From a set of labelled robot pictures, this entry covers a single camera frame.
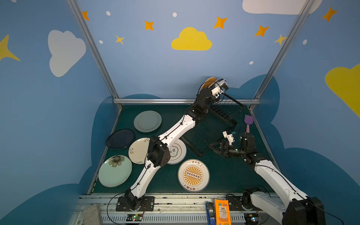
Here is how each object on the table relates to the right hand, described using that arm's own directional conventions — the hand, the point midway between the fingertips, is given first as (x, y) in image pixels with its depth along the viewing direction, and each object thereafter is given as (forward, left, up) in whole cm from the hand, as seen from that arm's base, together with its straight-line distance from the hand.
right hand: (213, 147), depth 78 cm
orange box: (-30, -4, -12) cm, 33 cm away
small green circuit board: (-34, +41, -17) cm, 56 cm away
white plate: (+4, +21, -17) cm, 27 cm away
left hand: (+28, +1, +23) cm, 37 cm away
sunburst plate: (-11, +10, -17) cm, 22 cm away
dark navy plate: (+12, +64, -17) cm, 67 cm away
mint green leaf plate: (-10, +60, -18) cm, 64 cm away
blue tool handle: (-30, +2, -14) cm, 33 cm away
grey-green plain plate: (+30, +47, -17) cm, 58 cm away
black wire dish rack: (+29, -11, +2) cm, 31 cm away
